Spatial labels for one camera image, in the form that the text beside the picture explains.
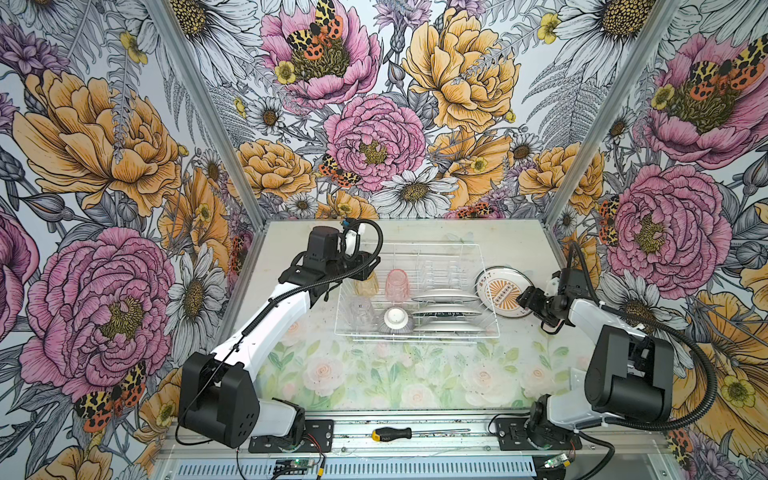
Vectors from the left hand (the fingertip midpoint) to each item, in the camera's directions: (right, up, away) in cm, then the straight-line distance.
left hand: (374, 267), depth 81 cm
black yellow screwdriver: (+5, -40, -8) cm, 41 cm away
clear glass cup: (-4, -13, +4) cm, 15 cm away
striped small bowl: (+6, -15, +6) cm, 17 cm away
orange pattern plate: (+40, -9, +21) cm, 46 cm away
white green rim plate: (+21, -10, +14) cm, 27 cm away
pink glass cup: (+7, -7, +15) cm, 18 cm away
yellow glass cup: (-3, -7, +13) cm, 15 cm away
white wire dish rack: (+14, -9, +18) cm, 24 cm away
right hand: (+45, -14, +11) cm, 49 cm away
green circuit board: (-18, -46, -10) cm, 50 cm away
